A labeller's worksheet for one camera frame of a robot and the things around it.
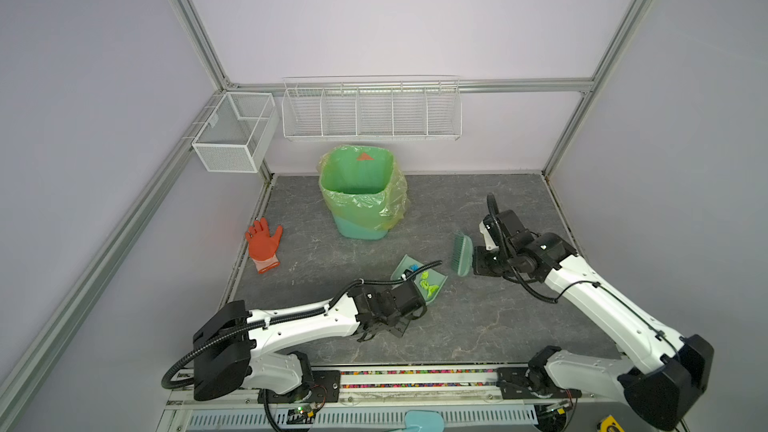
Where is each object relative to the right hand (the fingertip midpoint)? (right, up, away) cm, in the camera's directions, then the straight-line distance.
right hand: (475, 265), depth 77 cm
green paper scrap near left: (-13, -7, +7) cm, 16 cm away
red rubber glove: (-66, +1, +24) cm, 70 cm away
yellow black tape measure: (+28, -34, -10) cm, 46 cm away
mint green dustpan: (-11, -7, +8) cm, 15 cm away
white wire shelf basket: (-29, +49, +25) cm, 62 cm away
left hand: (-20, -14, 0) cm, 25 cm away
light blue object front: (-14, -35, -8) cm, 39 cm away
